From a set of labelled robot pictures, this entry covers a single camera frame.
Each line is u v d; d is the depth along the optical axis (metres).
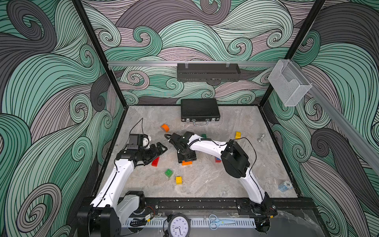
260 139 0.98
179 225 0.66
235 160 0.54
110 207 0.40
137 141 0.63
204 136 1.00
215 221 0.69
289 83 0.78
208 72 0.98
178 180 0.79
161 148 0.72
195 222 0.70
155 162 0.88
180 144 0.66
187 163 0.86
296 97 0.79
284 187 0.76
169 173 0.81
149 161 0.71
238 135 1.01
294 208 0.75
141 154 0.66
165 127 1.06
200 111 1.11
